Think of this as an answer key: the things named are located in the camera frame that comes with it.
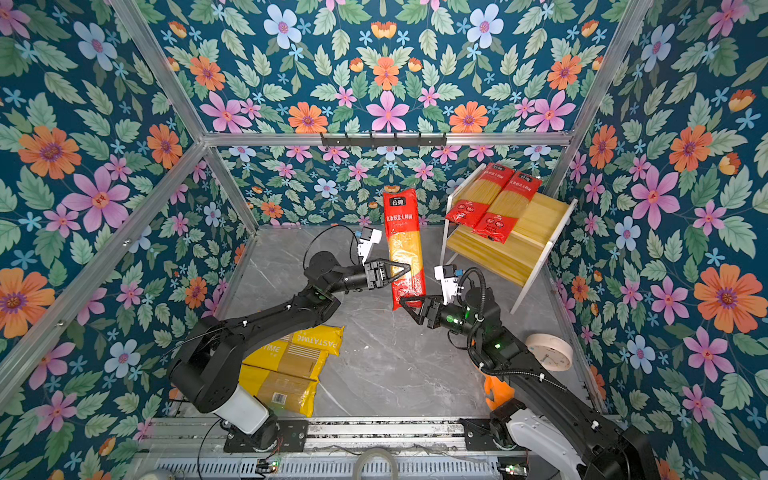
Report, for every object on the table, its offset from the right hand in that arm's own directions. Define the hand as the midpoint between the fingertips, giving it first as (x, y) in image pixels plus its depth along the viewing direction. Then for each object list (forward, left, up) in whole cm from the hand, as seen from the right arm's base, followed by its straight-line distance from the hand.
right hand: (407, 300), depth 70 cm
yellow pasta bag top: (0, +28, -24) cm, 37 cm away
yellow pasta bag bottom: (-13, +35, -24) cm, 45 cm away
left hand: (+3, 0, +9) cm, 9 cm away
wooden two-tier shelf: (+20, -34, -11) cm, 41 cm away
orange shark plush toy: (-14, -25, -23) cm, 37 cm away
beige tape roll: (-7, -38, -15) cm, 42 cm away
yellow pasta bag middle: (-4, +36, -23) cm, 43 cm away
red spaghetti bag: (+27, -19, +10) cm, 35 cm away
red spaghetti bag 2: (+17, -23, +9) cm, 30 cm away
